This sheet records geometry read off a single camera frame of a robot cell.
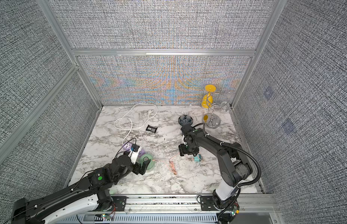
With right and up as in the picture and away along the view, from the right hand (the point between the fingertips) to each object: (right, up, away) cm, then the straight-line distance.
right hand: (184, 150), depth 89 cm
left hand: (-22, -1, -13) cm, 26 cm away
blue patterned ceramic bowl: (+1, +20, +18) cm, 26 cm away
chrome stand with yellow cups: (+17, +32, +4) cm, 36 cm away
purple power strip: (-37, +2, +4) cm, 38 cm away
